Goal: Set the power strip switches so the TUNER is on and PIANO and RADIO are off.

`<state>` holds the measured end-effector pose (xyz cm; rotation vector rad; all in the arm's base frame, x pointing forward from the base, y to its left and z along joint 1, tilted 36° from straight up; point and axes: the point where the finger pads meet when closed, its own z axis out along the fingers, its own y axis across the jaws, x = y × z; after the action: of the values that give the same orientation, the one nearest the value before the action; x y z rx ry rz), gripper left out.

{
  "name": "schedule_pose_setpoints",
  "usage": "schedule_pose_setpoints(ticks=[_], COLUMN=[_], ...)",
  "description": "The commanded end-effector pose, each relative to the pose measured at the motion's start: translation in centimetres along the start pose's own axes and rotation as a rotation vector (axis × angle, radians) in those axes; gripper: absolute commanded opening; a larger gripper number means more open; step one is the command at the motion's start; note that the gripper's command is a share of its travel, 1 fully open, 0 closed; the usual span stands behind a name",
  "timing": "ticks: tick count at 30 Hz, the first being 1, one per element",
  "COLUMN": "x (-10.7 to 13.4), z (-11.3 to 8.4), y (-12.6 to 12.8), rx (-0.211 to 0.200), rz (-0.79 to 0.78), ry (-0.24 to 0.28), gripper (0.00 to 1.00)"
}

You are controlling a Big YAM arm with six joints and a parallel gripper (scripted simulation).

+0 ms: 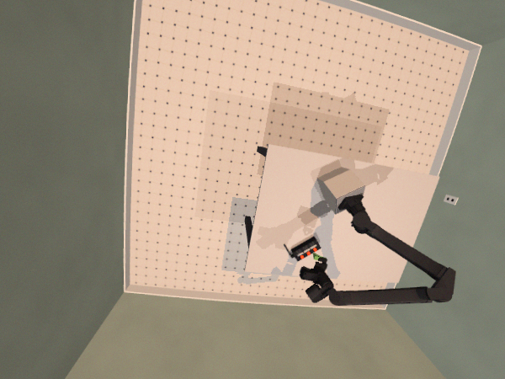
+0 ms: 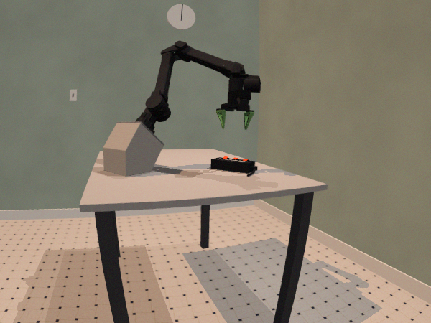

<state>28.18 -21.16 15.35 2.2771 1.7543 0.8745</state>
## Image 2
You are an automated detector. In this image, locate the black power strip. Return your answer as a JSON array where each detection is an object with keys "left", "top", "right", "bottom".
[{"left": 210, "top": 156, "right": 258, "bottom": 177}]

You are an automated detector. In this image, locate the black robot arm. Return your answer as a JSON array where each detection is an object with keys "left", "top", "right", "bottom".
[{"left": 136, "top": 41, "right": 261, "bottom": 134}]

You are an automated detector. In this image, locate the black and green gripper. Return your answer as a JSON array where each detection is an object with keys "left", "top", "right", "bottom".
[{"left": 216, "top": 103, "right": 254, "bottom": 130}]

